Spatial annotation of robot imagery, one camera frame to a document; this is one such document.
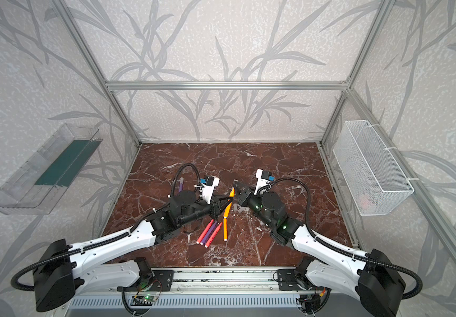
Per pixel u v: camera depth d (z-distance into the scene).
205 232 0.85
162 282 0.73
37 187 0.64
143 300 0.72
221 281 0.75
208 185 0.63
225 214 0.72
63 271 0.39
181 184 1.02
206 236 0.84
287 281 0.74
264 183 0.66
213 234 0.85
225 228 0.86
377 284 0.40
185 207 0.55
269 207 0.54
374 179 0.61
